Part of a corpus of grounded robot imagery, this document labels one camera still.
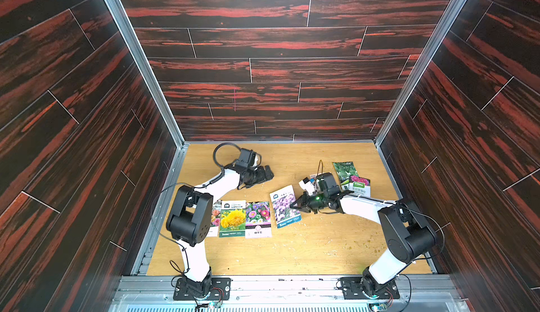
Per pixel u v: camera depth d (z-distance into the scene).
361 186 1.01
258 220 0.91
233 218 0.91
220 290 0.72
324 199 0.75
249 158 0.76
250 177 0.80
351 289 0.73
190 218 0.49
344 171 1.08
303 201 0.80
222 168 0.66
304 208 0.79
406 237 0.46
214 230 0.88
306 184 0.86
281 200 0.91
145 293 0.74
